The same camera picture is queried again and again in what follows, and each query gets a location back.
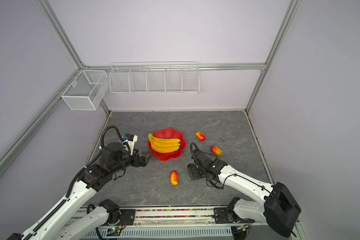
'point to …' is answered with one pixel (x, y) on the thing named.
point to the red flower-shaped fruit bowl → (167, 133)
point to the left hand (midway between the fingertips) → (145, 153)
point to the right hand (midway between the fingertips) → (197, 171)
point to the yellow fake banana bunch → (164, 145)
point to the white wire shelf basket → (158, 77)
